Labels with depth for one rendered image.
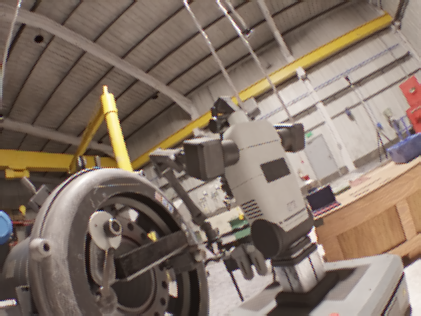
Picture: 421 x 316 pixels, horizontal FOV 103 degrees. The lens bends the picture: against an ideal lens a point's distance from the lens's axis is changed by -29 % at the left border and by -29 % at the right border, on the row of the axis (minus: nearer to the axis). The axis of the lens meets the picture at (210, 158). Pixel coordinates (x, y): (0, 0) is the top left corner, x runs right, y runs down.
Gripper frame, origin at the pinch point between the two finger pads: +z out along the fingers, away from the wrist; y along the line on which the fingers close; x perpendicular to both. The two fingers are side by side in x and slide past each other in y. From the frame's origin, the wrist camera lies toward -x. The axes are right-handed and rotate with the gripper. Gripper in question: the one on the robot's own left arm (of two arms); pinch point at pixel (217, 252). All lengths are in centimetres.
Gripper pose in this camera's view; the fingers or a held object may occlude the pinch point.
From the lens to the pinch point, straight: 143.7
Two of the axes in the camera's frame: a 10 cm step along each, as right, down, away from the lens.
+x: -3.5, -1.0, -9.3
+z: 3.7, 9.0, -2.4
